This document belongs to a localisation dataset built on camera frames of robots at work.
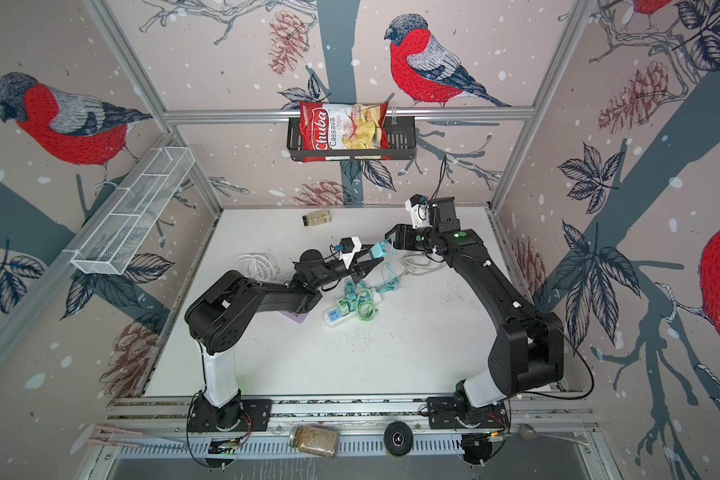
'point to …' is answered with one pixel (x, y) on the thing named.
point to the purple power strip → (297, 317)
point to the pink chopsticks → (115, 430)
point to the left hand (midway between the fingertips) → (378, 254)
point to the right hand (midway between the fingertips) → (388, 240)
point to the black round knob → (398, 438)
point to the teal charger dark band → (379, 250)
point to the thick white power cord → (256, 266)
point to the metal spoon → (528, 433)
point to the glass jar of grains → (315, 441)
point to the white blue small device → (346, 310)
